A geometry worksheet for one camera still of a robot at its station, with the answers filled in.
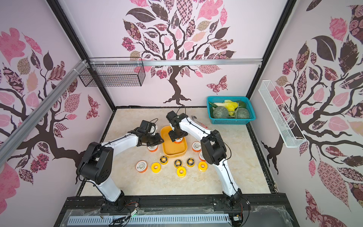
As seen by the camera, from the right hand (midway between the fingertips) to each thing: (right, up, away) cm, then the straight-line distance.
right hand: (178, 137), depth 94 cm
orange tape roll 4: (+16, -12, -5) cm, 20 cm away
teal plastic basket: (+40, +11, +9) cm, 42 cm away
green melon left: (+31, +18, +6) cm, 36 cm away
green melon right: (+47, +17, +6) cm, 50 cm away
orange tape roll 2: (-23, -17, -8) cm, 29 cm away
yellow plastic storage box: (-4, -7, -4) cm, 9 cm away
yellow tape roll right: (+16, -17, -7) cm, 25 cm away
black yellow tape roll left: (-9, -14, -4) cm, 17 cm away
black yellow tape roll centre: (0, -16, -6) cm, 17 cm away
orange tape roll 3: (0, -2, -2) cm, 3 cm away
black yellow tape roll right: (+8, -15, -6) cm, 18 cm away
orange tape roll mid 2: (+13, -6, +1) cm, 14 cm away
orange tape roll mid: (-17, -8, -1) cm, 19 cm away
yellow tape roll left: (-14, -18, -8) cm, 24 cm away
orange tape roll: (-14, +6, -14) cm, 21 cm away
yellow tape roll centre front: (+3, -20, -11) cm, 22 cm away
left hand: (-11, -3, -1) cm, 11 cm away
